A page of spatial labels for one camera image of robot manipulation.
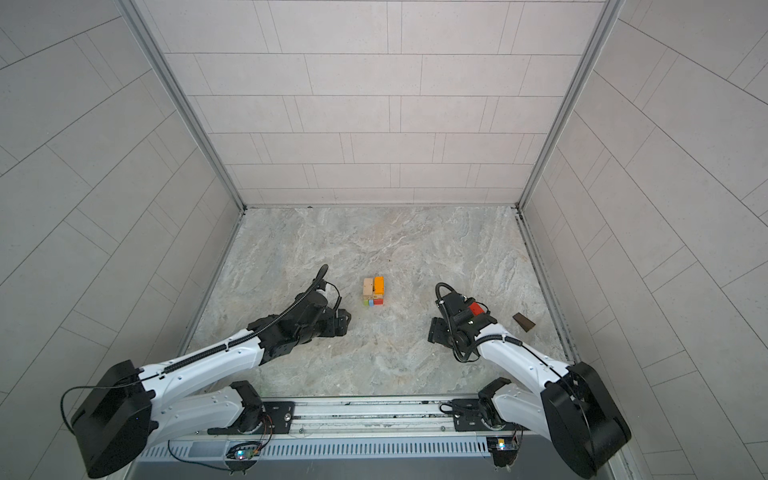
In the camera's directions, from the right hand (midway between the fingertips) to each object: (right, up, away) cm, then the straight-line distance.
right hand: (435, 338), depth 85 cm
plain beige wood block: (-20, +15, +1) cm, 25 cm away
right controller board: (+14, -19, -17) cm, 29 cm away
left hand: (-25, +7, -3) cm, 26 cm away
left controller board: (-44, -17, -21) cm, 52 cm away
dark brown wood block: (+26, +4, +1) cm, 27 cm away
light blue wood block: (-19, +9, +4) cm, 21 cm away
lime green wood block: (-20, +9, +4) cm, 23 cm away
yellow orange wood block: (-17, +15, +3) cm, 22 cm away
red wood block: (-17, +10, +4) cm, 20 cm away
